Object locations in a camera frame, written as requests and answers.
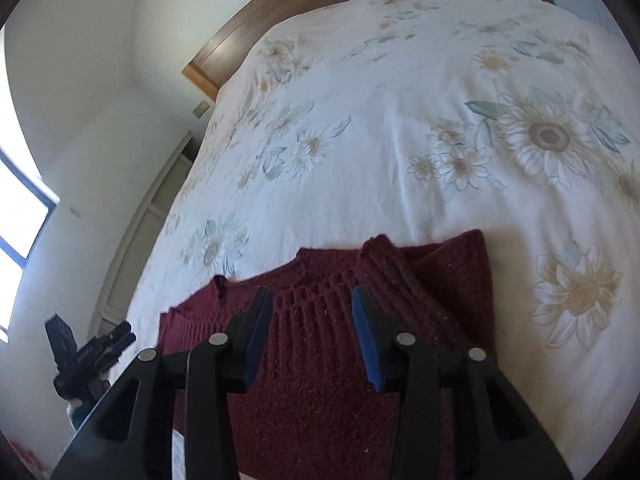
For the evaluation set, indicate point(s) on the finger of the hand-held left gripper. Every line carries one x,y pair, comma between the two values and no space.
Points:
112,341
60,337

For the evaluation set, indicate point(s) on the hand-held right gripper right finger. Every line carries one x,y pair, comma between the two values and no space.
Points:
367,340

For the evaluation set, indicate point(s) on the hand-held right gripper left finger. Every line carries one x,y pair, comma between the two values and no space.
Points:
257,340

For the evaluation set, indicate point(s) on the dark red knit sweater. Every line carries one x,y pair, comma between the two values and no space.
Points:
310,410

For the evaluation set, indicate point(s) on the white wardrobe door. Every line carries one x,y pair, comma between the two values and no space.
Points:
145,230

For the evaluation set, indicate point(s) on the bed with floral duvet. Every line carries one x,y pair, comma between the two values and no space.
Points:
400,85

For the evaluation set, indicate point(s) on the wooden headboard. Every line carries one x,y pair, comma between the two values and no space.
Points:
225,55

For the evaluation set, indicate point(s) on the window with dark frame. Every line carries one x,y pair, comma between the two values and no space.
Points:
20,195

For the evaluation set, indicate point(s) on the beige wall switch panel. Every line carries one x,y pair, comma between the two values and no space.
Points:
200,109

